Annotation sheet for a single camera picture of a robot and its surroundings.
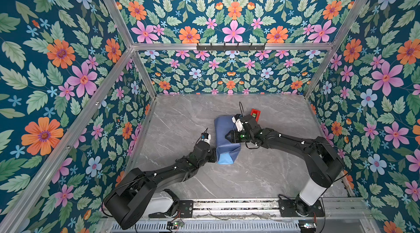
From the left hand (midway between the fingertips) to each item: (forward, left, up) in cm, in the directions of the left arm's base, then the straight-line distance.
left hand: (219, 147), depth 85 cm
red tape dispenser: (+22, -24, -1) cm, 33 cm away
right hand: (+6, -5, +1) cm, 8 cm away
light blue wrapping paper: (-1, -4, -4) cm, 6 cm away
